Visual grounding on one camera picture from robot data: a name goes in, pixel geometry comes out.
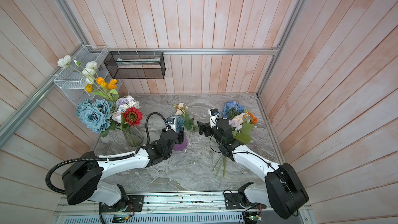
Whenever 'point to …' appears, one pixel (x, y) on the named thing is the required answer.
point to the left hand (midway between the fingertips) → (178, 130)
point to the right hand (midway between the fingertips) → (205, 119)
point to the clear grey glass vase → (133, 136)
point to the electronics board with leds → (252, 216)
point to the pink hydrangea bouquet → (241, 128)
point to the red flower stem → (132, 116)
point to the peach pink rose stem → (181, 108)
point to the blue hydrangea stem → (232, 109)
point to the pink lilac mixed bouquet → (124, 103)
